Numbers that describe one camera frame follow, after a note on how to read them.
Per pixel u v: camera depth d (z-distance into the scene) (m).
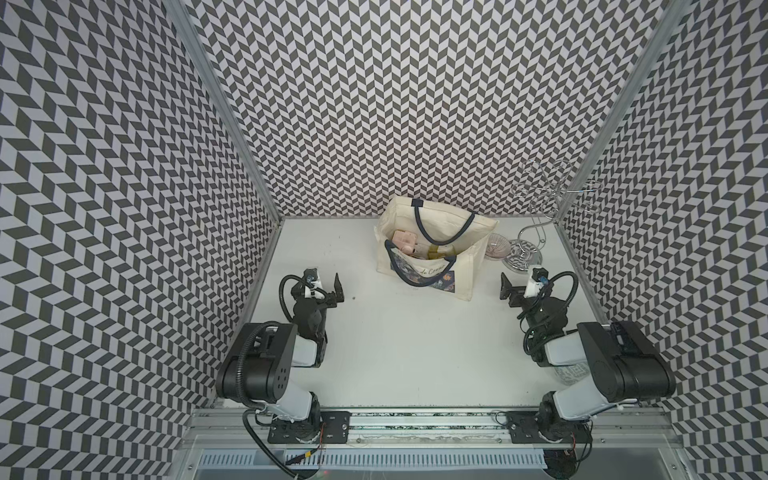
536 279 0.74
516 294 0.79
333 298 0.81
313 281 0.75
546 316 0.67
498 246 1.05
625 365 0.45
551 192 0.82
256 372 0.43
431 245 1.01
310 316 0.67
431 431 0.74
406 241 0.99
